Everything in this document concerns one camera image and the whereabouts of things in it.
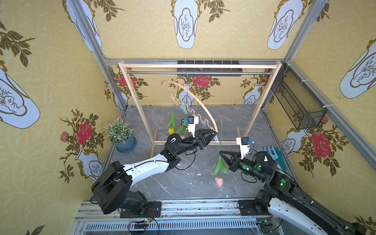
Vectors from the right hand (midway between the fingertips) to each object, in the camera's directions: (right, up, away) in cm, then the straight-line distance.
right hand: (220, 156), depth 66 cm
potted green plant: (-54, +8, +19) cm, 58 cm away
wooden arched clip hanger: (-13, +38, +50) cm, 64 cm away
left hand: (-1, +10, -2) cm, 11 cm away
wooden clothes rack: (-40, +7, +37) cm, 55 cm away
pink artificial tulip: (+1, -4, +1) cm, 4 cm away
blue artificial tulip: (-7, +26, +52) cm, 58 cm away
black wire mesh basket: (+51, +24, +17) cm, 59 cm away
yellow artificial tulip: (-24, +15, +21) cm, 35 cm away
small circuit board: (-35, -34, +4) cm, 49 cm away
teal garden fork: (+40, -6, +26) cm, 48 cm away
